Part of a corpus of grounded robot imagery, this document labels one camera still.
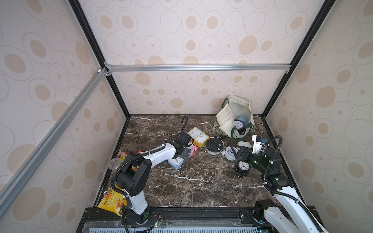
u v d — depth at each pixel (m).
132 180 0.46
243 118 1.10
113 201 0.76
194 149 0.97
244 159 0.67
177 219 0.73
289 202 0.49
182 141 0.73
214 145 0.96
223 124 0.99
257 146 0.67
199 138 1.03
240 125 1.00
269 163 0.55
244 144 0.99
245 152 0.66
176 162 0.90
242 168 0.87
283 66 0.93
